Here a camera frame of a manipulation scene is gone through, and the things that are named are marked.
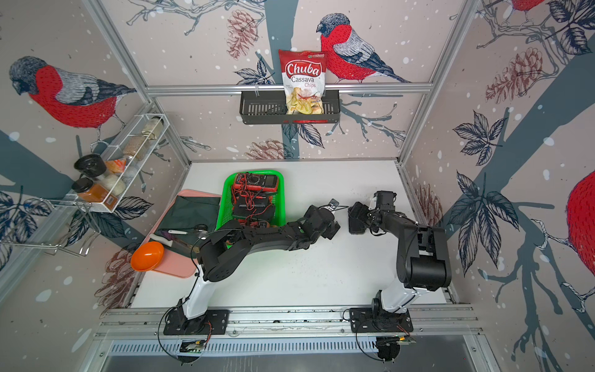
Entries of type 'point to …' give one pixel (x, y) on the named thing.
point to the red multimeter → (256, 181)
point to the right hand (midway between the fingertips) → (355, 213)
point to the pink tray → (173, 263)
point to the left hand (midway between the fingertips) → (332, 212)
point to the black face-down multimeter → (257, 205)
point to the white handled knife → (171, 242)
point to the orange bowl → (149, 256)
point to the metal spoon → (197, 228)
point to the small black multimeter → (358, 218)
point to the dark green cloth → (187, 221)
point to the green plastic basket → (225, 211)
